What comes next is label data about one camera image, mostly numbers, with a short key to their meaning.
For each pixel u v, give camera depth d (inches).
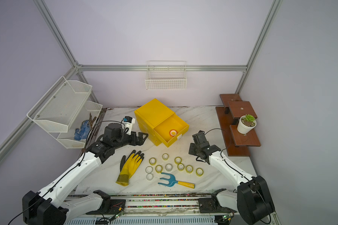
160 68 35.9
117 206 28.6
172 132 34.0
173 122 36.4
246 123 31.5
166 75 38.0
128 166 33.8
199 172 33.8
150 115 34.2
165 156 36.6
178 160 35.7
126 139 26.1
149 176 33.1
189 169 34.0
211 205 28.8
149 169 34.2
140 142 27.0
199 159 28.8
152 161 35.7
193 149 30.8
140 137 27.1
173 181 32.2
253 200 16.0
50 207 14.6
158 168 34.1
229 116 34.2
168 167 34.6
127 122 26.6
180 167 34.7
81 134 34.4
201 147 25.6
